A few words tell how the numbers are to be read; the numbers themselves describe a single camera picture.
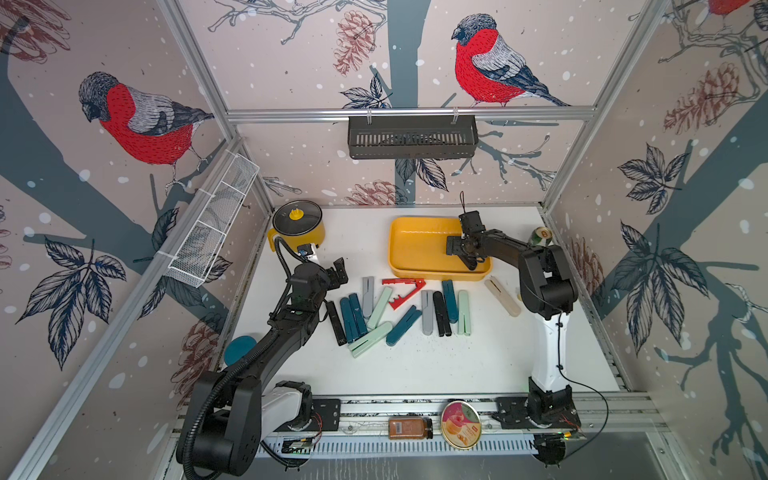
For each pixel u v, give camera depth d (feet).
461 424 2.26
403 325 2.87
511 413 2.41
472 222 2.83
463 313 2.95
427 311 2.96
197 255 2.74
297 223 3.44
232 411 1.32
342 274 2.61
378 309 2.97
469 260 3.31
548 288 1.91
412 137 3.42
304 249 2.44
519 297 2.04
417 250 3.42
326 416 2.40
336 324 2.87
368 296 3.10
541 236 3.20
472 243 2.67
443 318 2.88
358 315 2.92
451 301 3.03
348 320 2.87
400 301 3.06
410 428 2.24
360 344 2.74
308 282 2.11
